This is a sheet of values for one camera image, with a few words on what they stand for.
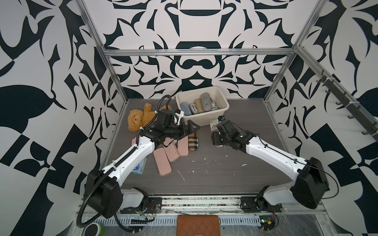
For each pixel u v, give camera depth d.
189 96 1.05
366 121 0.53
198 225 0.68
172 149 0.89
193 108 1.05
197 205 0.76
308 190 0.40
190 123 0.67
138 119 0.96
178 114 0.73
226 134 0.62
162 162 0.87
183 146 0.91
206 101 1.01
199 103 1.06
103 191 0.39
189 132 0.66
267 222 0.71
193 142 0.94
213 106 1.02
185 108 1.02
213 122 0.85
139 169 0.82
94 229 0.65
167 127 0.63
